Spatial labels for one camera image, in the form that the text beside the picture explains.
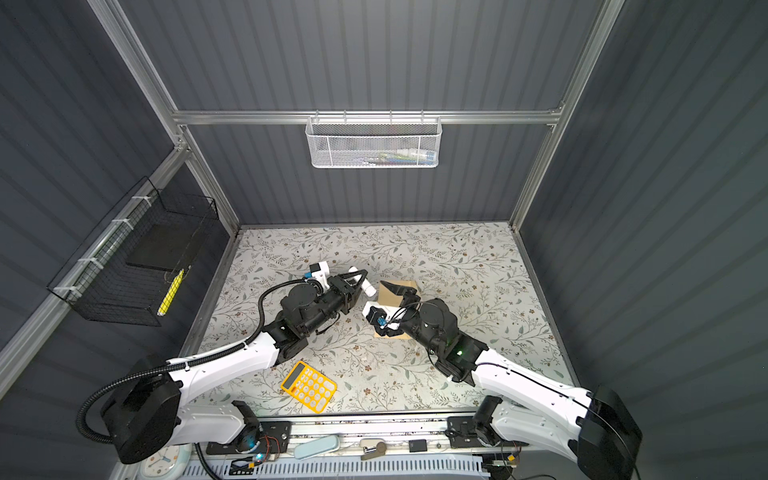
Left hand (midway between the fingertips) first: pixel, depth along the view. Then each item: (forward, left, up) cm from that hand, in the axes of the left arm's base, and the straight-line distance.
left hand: (370, 273), depth 73 cm
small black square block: (-33, -10, -26) cm, 44 cm away
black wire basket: (+3, +59, +1) cm, 59 cm away
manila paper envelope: (-8, -4, +2) cm, 9 cm away
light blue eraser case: (-33, +14, -24) cm, 43 cm away
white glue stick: (-3, +1, -1) cm, 4 cm away
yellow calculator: (-18, +18, -26) cm, 37 cm away
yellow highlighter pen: (-4, +47, 0) cm, 47 cm away
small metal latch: (-34, -1, -25) cm, 42 cm away
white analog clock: (-34, +49, -25) cm, 64 cm away
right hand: (-5, -3, -1) cm, 6 cm away
